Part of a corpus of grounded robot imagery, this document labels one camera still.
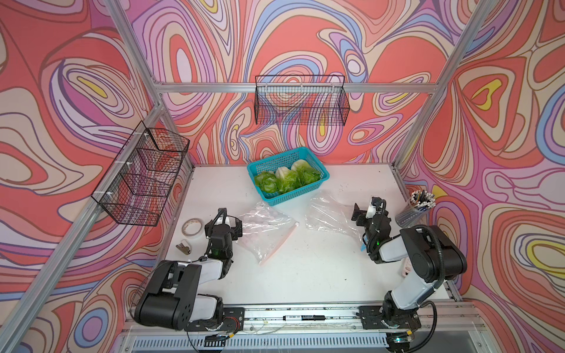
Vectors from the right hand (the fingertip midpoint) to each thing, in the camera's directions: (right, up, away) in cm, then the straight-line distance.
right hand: (366, 209), depth 95 cm
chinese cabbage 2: (-26, +16, +10) cm, 32 cm away
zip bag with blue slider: (-18, -2, +1) cm, 18 cm away
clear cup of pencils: (+17, +4, -11) cm, 20 cm away
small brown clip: (-77, -16, -6) cm, 79 cm away
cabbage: (-44, +13, +6) cm, 47 cm away
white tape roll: (-77, -8, +1) cm, 78 cm away
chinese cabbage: (-35, +13, +7) cm, 38 cm away
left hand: (-60, -4, -4) cm, 60 cm away
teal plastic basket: (-35, +24, +21) cm, 47 cm away
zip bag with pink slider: (-45, -9, -1) cm, 45 cm away
